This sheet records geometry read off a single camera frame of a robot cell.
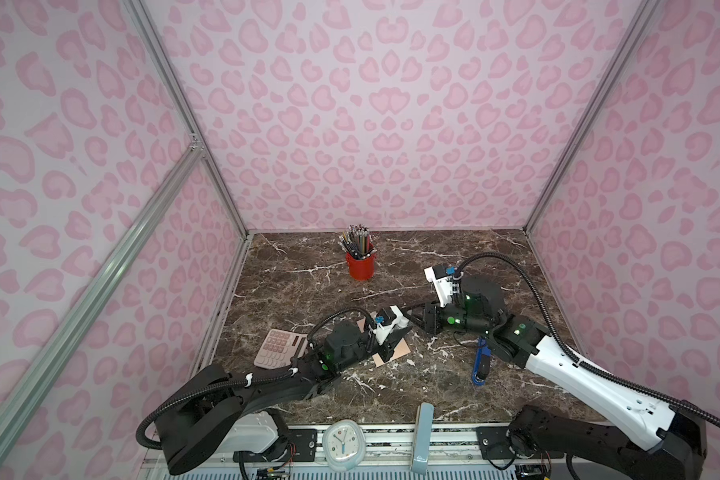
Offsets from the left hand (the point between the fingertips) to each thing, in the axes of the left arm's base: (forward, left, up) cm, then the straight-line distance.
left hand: (409, 318), depth 73 cm
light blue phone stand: (-23, -3, -19) cm, 30 cm away
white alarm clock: (-24, +16, -17) cm, 34 cm away
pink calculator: (+1, +36, -18) cm, 41 cm away
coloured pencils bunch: (+31, +13, -6) cm, 34 cm away
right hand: (-1, +1, +6) cm, 6 cm away
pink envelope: (+1, 0, -20) cm, 20 cm away
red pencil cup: (+26, +12, -14) cm, 32 cm away
